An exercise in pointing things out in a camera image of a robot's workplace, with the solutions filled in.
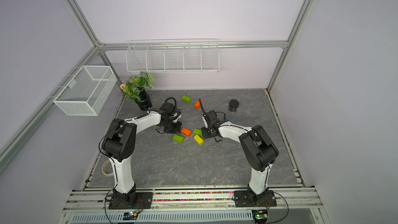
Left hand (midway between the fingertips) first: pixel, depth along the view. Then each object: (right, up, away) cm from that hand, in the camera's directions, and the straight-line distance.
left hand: (180, 132), depth 95 cm
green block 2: (-1, -3, -4) cm, 5 cm away
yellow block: (+11, -4, -4) cm, 13 cm away
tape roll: (-38, -19, -15) cm, 45 cm away
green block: (+2, +21, +19) cm, 28 cm away
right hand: (+15, 0, +1) cm, 15 cm away
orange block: (+10, +17, +14) cm, 24 cm away
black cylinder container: (+35, +17, +10) cm, 40 cm away
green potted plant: (-25, +27, -9) cm, 37 cm away
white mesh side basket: (-49, +26, -11) cm, 56 cm away
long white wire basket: (-3, +49, +4) cm, 49 cm away
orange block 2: (+4, 0, 0) cm, 4 cm away
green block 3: (+10, +1, -2) cm, 11 cm away
